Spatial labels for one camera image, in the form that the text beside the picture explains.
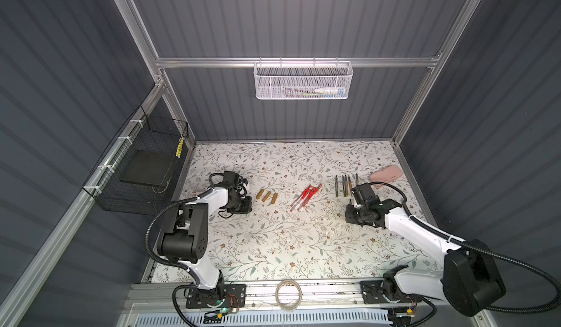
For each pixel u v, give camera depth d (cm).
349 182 104
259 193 99
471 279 41
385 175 105
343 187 102
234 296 72
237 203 82
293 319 77
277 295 75
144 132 81
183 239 47
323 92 91
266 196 99
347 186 102
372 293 74
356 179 105
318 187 102
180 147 84
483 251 41
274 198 99
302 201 97
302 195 99
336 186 102
